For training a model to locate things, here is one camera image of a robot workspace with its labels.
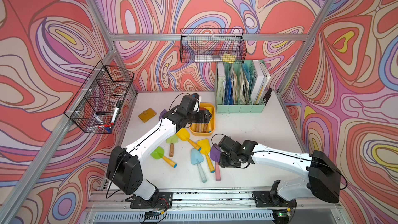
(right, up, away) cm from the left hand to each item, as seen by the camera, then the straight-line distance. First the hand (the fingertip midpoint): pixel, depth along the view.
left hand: (207, 115), depth 80 cm
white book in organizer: (+34, +22, +14) cm, 43 cm away
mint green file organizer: (+21, +16, +17) cm, 32 cm away
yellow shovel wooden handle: (-2, -9, +18) cm, 20 cm away
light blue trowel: (-6, -25, +6) cm, 26 cm away
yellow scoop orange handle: (-14, -14, +15) cm, 25 cm away
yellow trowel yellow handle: (+2, -9, +15) cm, 18 cm away
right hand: (+9, -27, -1) cm, 29 cm away
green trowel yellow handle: (-28, -23, +8) cm, 37 cm away
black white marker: (-42, +3, -12) cm, 44 cm away
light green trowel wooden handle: (-20, -16, +14) cm, 30 cm away
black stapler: (+48, +13, +37) cm, 62 cm away
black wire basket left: (-55, +4, -7) cm, 55 cm away
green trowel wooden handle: (-6, -9, +16) cm, 19 cm away
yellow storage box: (0, -10, +17) cm, 20 cm away
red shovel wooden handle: (-3, +3, +25) cm, 26 cm away
